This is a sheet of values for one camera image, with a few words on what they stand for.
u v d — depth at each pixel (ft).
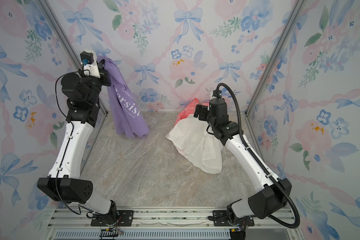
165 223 2.40
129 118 2.60
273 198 1.30
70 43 2.73
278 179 1.36
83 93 1.54
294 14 2.32
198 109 2.18
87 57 1.57
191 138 2.96
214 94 2.15
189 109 3.68
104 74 1.82
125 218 2.43
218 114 1.74
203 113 2.18
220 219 2.39
